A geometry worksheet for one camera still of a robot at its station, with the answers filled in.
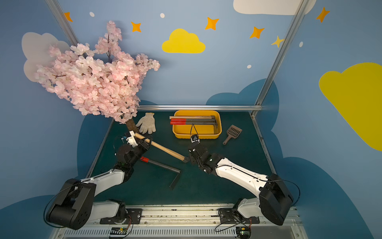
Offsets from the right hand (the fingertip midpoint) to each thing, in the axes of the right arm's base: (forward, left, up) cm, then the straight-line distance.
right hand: (197, 149), depth 84 cm
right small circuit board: (-36, -26, -17) cm, 48 cm away
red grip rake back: (+34, -10, -12) cm, 37 cm away
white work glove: (+29, +40, -14) cm, 52 cm away
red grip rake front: (-7, +20, -10) cm, 23 cm away
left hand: (+5, +27, +5) cm, 28 cm away
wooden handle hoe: (+36, -6, -11) cm, 38 cm away
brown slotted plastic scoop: (+26, -27, -15) cm, 40 cm away
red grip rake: (+27, +2, -8) cm, 28 cm away
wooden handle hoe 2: (+1, +22, -1) cm, 22 cm away
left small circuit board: (-40, +37, -16) cm, 57 cm away
